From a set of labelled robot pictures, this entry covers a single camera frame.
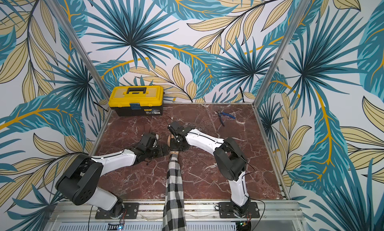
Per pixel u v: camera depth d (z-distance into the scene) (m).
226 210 0.73
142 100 1.00
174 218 0.66
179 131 0.70
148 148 0.72
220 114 1.13
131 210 0.73
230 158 0.50
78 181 0.44
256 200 0.64
